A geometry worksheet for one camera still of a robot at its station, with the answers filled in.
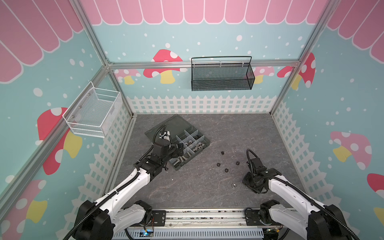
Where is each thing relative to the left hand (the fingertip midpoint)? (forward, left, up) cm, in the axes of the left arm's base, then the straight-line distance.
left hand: (176, 147), depth 83 cm
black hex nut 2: (+6, -29, -14) cm, 32 cm away
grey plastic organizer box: (+11, -10, -12) cm, 19 cm away
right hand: (-14, -39, -15) cm, 44 cm away
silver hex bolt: (-2, +1, -14) cm, 14 cm away
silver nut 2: (+14, -7, -14) cm, 21 cm away
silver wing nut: (+9, -12, -14) cm, 21 cm away
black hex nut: (-2, -26, -16) cm, 30 cm away
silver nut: (-15, -33, -15) cm, 39 cm away
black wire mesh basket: (+44, -27, +19) cm, 55 cm away
